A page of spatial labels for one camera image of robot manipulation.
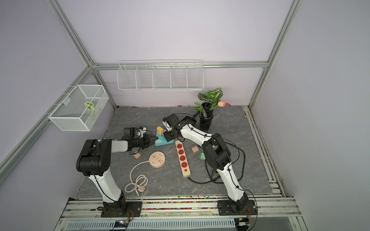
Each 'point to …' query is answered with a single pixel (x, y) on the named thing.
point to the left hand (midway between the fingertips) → (157, 140)
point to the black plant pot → (205, 123)
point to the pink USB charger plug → (195, 149)
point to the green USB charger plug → (202, 156)
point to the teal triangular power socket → (162, 141)
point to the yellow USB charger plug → (159, 130)
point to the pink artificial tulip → (221, 104)
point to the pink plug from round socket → (137, 155)
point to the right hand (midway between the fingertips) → (168, 134)
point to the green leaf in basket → (91, 106)
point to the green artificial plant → (210, 99)
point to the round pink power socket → (157, 159)
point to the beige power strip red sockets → (184, 163)
